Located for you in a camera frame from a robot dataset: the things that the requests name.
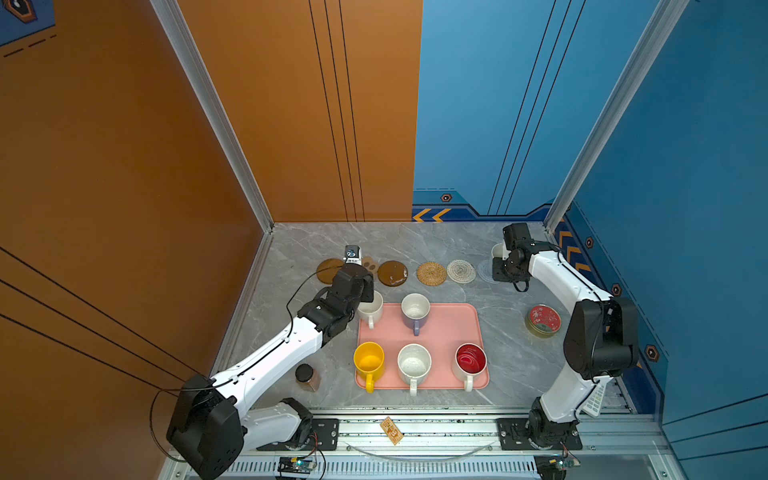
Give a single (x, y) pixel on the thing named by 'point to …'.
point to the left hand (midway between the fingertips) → (363, 271)
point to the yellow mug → (369, 361)
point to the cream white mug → (371, 312)
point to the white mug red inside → (470, 361)
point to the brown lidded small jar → (307, 377)
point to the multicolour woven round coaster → (461, 271)
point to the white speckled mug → (414, 363)
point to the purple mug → (415, 309)
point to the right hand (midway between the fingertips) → (499, 273)
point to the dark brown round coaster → (392, 273)
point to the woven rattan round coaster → (431, 273)
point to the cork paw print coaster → (371, 265)
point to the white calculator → (594, 402)
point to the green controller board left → (295, 465)
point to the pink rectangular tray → (449, 326)
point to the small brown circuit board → (392, 431)
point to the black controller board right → (550, 467)
